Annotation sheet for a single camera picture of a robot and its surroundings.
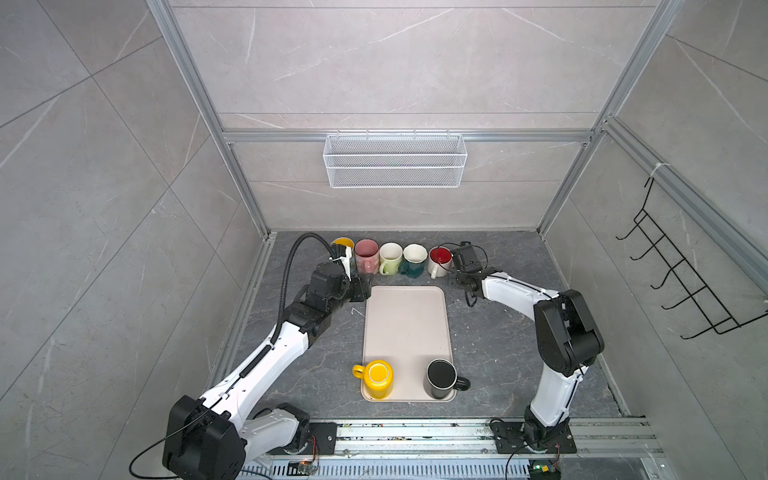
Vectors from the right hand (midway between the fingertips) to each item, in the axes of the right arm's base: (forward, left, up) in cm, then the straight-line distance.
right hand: (458, 272), depth 99 cm
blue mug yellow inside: (+11, +38, +4) cm, 40 cm away
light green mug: (+7, +23, +1) cm, 24 cm away
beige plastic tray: (-16, +18, -6) cm, 25 cm away
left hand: (-11, +30, +17) cm, 36 cm away
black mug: (-35, +10, +2) cm, 37 cm away
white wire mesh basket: (+31, +21, +24) cm, 44 cm away
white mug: (+8, +5, -3) cm, 10 cm away
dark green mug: (+5, +15, +2) cm, 16 cm away
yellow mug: (-35, +27, +3) cm, 44 cm away
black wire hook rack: (-31, -45, +25) cm, 60 cm away
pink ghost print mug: (+4, +31, +5) cm, 31 cm away
